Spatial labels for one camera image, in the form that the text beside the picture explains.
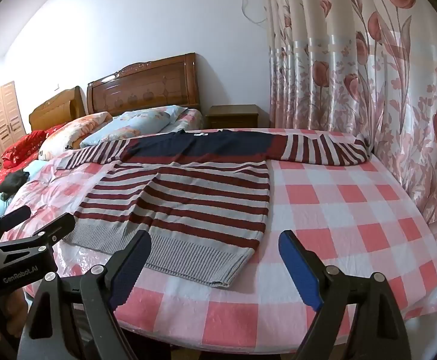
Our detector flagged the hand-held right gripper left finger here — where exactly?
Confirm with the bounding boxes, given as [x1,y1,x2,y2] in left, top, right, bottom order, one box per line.
[16,229,152,360]

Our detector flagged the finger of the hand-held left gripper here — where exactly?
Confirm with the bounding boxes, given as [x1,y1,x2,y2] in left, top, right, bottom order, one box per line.
[0,212,76,262]
[0,205,32,249]

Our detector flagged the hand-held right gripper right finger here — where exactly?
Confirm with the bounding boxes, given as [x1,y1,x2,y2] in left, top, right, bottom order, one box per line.
[279,229,414,360]

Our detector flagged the red grey striped sweater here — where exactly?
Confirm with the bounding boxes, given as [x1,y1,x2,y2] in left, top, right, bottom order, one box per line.
[56,129,371,289]

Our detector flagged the person's left hand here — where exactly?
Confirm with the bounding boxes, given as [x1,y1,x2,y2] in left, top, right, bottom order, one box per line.
[5,289,30,341]

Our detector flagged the dark cloth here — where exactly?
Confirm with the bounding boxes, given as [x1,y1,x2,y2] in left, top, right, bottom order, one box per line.
[0,170,29,201]

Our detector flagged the light blue sheet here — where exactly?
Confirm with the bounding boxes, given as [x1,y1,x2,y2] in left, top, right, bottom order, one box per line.
[0,159,47,211]

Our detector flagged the pink white checked blanket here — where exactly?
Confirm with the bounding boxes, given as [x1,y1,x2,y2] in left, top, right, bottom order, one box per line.
[1,129,437,346]

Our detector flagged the red blanket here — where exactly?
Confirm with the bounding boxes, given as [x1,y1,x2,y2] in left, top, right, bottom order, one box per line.
[0,124,67,214]

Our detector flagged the orange floral pillow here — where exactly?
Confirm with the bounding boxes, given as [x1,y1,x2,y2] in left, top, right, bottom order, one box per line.
[38,112,113,160]

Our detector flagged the small wooden headboard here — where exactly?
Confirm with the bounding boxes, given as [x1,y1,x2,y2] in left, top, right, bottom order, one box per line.
[29,86,88,134]

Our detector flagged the blue floral pillow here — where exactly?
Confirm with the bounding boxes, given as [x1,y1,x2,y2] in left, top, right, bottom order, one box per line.
[80,106,189,149]

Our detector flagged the large wooden headboard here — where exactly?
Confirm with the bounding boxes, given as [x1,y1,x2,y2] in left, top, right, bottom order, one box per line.
[87,52,200,117]

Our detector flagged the wooden nightstand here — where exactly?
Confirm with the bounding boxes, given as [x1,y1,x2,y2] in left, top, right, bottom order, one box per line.
[205,105,266,130]

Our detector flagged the pink tulip print curtain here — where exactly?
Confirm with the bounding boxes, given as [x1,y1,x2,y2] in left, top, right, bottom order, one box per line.
[260,0,437,263]

